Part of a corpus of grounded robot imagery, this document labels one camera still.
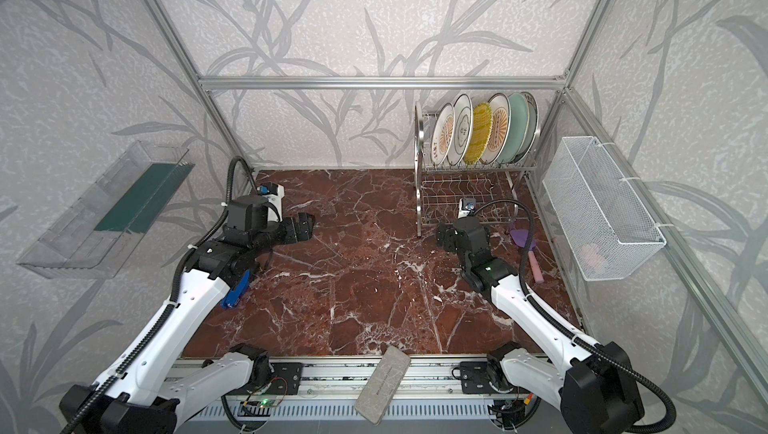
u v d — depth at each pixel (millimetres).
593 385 387
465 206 707
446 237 737
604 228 625
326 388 725
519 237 990
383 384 705
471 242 594
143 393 389
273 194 653
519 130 766
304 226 678
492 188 1111
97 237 640
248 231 542
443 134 883
